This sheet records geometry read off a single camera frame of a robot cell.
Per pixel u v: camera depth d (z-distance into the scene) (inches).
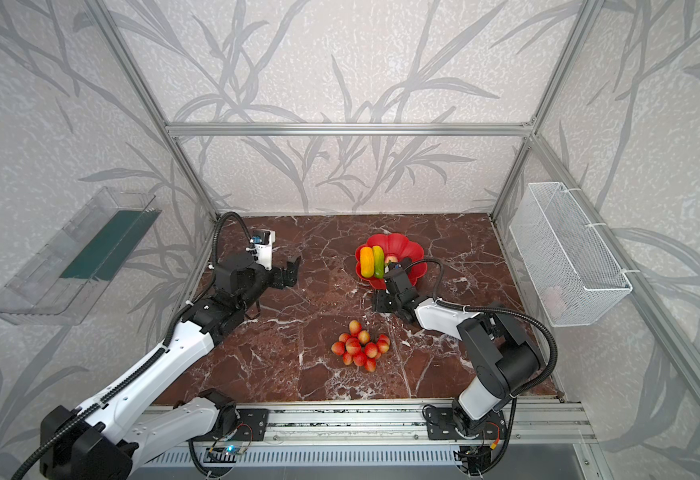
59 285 25.1
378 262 40.0
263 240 25.3
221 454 28.4
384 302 33.0
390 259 40.1
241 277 22.3
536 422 29.8
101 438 14.8
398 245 42.6
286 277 27.5
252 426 28.6
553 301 28.8
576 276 23.8
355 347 31.1
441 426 28.8
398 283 28.4
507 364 17.7
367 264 38.9
